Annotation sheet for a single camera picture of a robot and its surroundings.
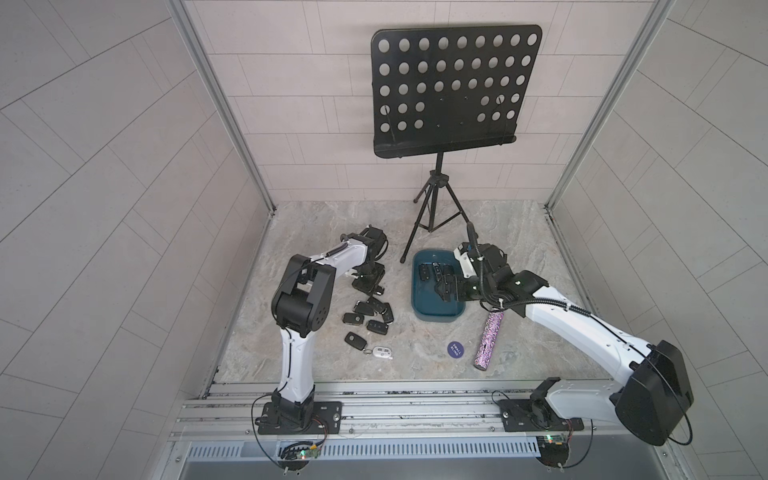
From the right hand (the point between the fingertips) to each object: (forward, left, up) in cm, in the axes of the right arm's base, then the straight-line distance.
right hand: (445, 287), depth 80 cm
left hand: (+11, +17, -14) cm, 25 cm away
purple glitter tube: (-8, -13, -10) cm, 18 cm away
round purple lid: (-12, -2, -14) cm, 18 cm away
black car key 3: (+12, +4, -11) cm, 17 cm away
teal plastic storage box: (0, +5, -11) cm, 12 cm away
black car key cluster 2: (+2, +20, -10) cm, 23 cm away
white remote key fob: (-12, +18, -12) cm, 25 cm away
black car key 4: (+12, 0, -11) cm, 16 cm away
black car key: (-2, +27, -11) cm, 29 cm away
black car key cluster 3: (-1, +16, -11) cm, 20 cm away
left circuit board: (-34, +38, -11) cm, 52 cm away
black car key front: (-9, +26, -11) cm, 29 cm away
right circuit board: (-35, -21, -16) cm, 44 cm away
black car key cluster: (+1, +24, -11) cm, 26 cm away
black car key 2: (-5, +19, -11) cm, 23 cm away
